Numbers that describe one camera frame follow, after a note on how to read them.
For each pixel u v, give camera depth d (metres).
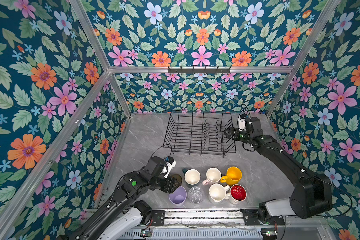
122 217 0.57
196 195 0.80
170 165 0.65
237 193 0.80
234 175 0.86
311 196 0.41
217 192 0.78
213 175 0.85
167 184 0.61
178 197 0.80
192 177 0.85
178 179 0.81
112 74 0.95
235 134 0.75
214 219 0.75
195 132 1.08
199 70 0.92
